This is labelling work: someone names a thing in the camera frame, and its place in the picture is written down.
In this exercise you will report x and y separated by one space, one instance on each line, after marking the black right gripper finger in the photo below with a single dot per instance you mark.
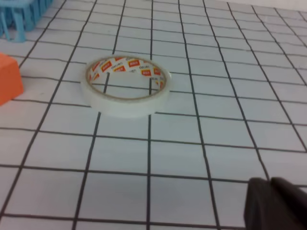
275 205

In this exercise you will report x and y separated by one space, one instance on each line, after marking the white checkered cloth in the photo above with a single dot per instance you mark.
237 109

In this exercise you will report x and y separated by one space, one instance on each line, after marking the blue tube rack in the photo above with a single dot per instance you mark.
20 16

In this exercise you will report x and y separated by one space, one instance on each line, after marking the right white tape roll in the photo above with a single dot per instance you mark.
125 70

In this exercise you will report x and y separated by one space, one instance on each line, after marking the orange cube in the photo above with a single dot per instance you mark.
11 84

